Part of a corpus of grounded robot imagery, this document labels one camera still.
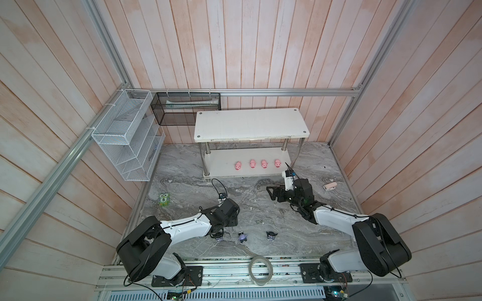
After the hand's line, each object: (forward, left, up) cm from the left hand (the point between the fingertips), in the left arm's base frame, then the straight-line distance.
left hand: (229, 219), depth 88 cm
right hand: (+14, -21, +8) cm, 27 cm away
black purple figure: (-10, +4, +3) cm, 11 cm away
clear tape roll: (-26, -12, +1) cm, 28 cm away
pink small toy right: (+18, -53, +2) cm, 56 cm away
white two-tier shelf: (+56, -12, -3) cm, 57 cm away
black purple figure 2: (-9, -18, +4) cm, 21 cm away
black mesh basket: (+53, +28, +26) cm, 65 cm away
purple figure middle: (-9, -6, +2) cm, 11 cm away
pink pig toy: (+27, -4, +7) cm, 29 cm away
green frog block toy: (+9, +34, +1) cm, 35 cm away
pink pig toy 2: (+29, -12, +7) cm, 32 cm away
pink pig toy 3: (+29, -18, +7) cm, 35 cm away
